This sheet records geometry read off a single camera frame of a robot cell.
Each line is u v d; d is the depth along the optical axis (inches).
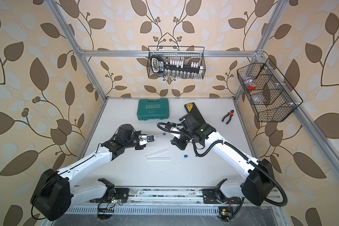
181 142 26.3
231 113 42.7
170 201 29.0
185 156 34.9
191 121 23.6
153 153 35.2
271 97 29.6
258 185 15.3
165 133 39.0
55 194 15.8
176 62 32.4
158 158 35.0
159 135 37.2
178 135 26.1
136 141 28.0
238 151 17.6
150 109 42.6
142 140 27.3
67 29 31.8
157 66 33.6
